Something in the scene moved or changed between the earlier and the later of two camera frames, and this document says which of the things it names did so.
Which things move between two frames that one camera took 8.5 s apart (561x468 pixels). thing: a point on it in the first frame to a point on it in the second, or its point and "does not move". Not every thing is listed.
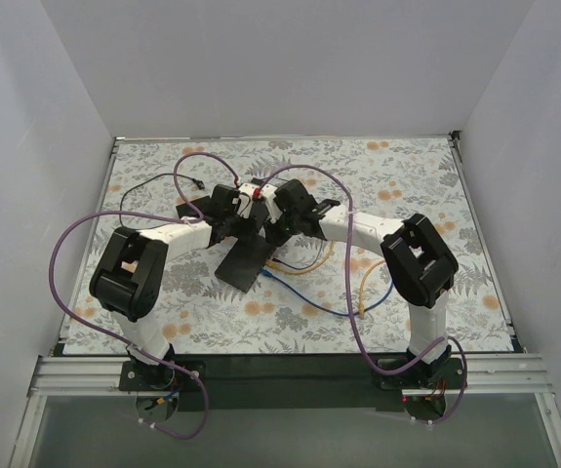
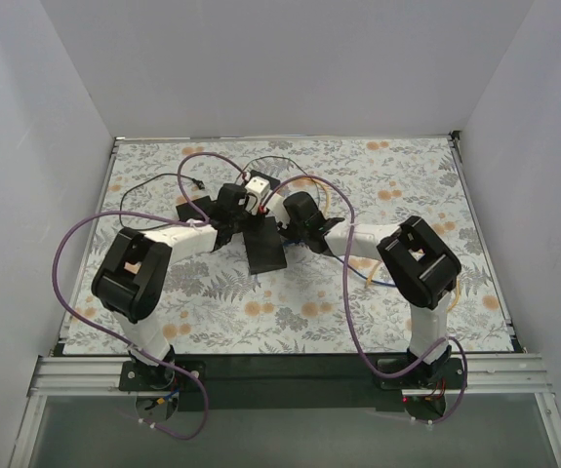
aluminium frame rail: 486,375 does not move
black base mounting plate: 368,381 does not move
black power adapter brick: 204,204 does not move
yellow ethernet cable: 319,261 to 328,195
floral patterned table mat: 285,246 does not move
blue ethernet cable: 267,273 to 373,281
